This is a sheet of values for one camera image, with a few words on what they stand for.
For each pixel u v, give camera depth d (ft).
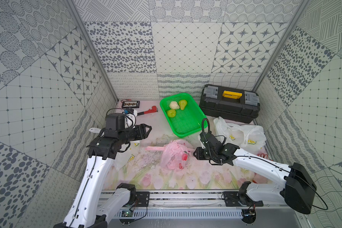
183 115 3.64
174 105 3.62
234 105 3.16
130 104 3.83
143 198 2.40
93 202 1.23
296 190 1.30
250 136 2.99
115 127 1.59
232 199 2.41
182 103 3.66
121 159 2.57
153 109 3.73
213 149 2.01
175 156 2.45
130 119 1.79
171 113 3.44
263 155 2.90
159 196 2.51
